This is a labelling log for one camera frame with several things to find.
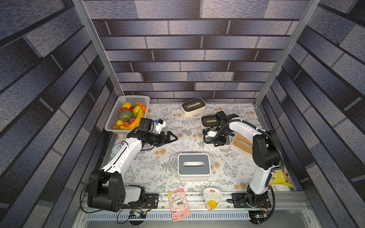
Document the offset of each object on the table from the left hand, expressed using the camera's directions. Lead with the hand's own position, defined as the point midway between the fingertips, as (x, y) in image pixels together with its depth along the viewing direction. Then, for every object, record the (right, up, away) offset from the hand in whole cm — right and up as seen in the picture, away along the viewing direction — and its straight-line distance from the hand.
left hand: (172, 139), depth 79 cm
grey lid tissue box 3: (+19, 0, -8) cm, 21 cm away
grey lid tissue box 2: (+12, -18, -7) cm, 23 cm away
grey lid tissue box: (+12, -14, -5) cm, 19 cm away
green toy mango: (-36, +14, +21) cm, 44 cm away
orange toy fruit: (-25, +20, +29) cm, 43 cm away
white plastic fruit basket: (-46, +15, +24) cm, 53 cm away
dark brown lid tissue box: (+14, +21, +32) cm, 41 cm away
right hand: (+29, -2, +15) cm, 32 cm away
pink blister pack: (+4, -33, -9) cm, 34 cm away
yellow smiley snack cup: (+20, -26, -12) cm, 35 cm away
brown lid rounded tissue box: (+25, +10, +24) cm, 36 cm away
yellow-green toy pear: (-30, +18, +25) cm, 43 cm away
